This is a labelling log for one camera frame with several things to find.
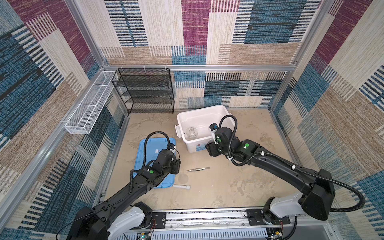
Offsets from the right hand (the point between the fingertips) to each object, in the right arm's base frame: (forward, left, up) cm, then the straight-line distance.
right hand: (212, 146), depth 79 cm
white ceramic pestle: (-15, +15, -17) cm, 27 cm away
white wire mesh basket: (+24, +76, +1) cm, 80 cm away
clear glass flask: (+19, +11, -14) cm, 26 cm away
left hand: (-3, +19, -8) cm, 21 cm away
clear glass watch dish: (-10, +16, -18) cm, 26 cm away
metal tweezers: (-5, +8, -18) cm, 21 cm away
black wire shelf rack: (+48, +44, 0) cm, 65 cm away
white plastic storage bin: (+26, +10, -16) cm, 33 cm away
